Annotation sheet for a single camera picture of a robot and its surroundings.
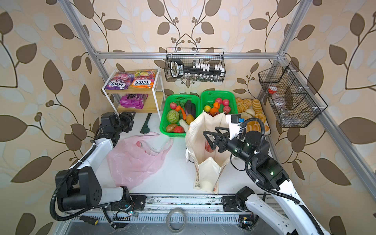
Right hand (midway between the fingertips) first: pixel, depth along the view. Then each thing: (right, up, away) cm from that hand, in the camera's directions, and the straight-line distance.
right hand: (211, 132), depth 59 cm
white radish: (-14, +1, +43) cm, 46 cm away
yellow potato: (-10, +5, +43) cm, 45 cm away
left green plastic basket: (-6, +21, +55) cm, 59 cm away
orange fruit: (+11, +15, +53) cm, 56 cm away
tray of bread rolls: (+38, +12, +55) cm, 68 cm away
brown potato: (-23, -2, +40) cm, 47 cm away
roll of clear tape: (-18, -40, +12) cm, 46 cm away
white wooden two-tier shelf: (-43, +22, +25) cm, 54 cm away
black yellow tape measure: (-10, -11, +7) cm, 16 cm away
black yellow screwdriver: (-56, -42, +9) cm, 71 cm away
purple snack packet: (-45, +17, +33) cm, 58 cm away
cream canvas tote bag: (-1, -15, +6) cm, 16 cm away
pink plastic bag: (-42, -19, +26) cm, 53 cm away
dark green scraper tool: (-41, -2, +44) cm, 61 cm away
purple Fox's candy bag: (-50, +27, +25) cm, 62 cm away
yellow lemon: (+3, +12, +51) cm, 53 cm away
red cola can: (+2, -12, +29) cm, 31 cm away
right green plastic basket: (+5, +21, +58) cm, 62 cm away
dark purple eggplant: (-9, +13, +50) cm, 52 cm away
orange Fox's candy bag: (-36, +28, +25) cm, 52 cm away
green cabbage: (-22, +6, +42) cm, 48 cm away
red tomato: (-17, -2, +38) cm, 41 cm away
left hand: (-41, +9, +25) cm, 49 cm away
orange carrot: (-19, +13, +54) cm, 58 cm away
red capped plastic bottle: (+37, +21, +22) cm, 48 cm away
